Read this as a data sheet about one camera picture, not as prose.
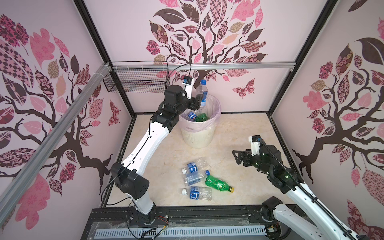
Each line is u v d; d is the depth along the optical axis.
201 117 1.00
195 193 0.76
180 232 0.70
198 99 0.64
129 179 0.41
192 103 0.63
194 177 0.81
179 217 0.75
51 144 0.52
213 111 0.94
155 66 0.92
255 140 0.63
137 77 0.95
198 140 1.01
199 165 0.86
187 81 0.58
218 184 0.79
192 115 0.97
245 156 0.64
